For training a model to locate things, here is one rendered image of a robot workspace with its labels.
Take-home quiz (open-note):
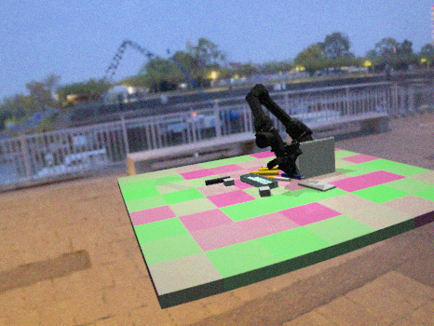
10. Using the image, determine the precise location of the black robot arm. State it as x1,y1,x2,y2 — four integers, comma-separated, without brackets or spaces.
245,84,313,156

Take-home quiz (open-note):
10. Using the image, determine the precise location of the grey keyboard with white letter keys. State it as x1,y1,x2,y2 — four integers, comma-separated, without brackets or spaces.
240,172,278,189

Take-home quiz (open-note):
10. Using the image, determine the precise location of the blue stylus with grey tip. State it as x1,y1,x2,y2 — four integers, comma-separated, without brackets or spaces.
280,173,307,180

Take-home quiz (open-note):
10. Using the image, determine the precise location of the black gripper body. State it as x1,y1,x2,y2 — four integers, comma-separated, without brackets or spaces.
267,141,303,170

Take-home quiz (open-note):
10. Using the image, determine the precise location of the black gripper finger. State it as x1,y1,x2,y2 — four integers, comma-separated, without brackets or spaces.
290,157,297,175
277,160,294,178

